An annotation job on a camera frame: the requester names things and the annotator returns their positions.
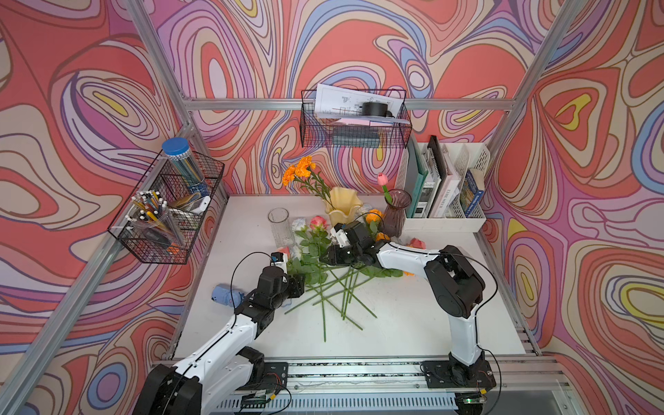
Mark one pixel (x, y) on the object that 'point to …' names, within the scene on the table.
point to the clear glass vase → (282, 231)
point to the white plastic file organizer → (463, 156)
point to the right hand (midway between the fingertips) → (325, 265)
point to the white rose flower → (298, 224)
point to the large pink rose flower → (417, 243)
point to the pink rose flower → (318, 224)
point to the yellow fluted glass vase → (342, 205)
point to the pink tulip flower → (382, 179)
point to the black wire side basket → (186, 209)
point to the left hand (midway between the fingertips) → (300, 276)
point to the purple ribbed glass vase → (396, 201)
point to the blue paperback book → (469, 195)
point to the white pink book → (448, 190)
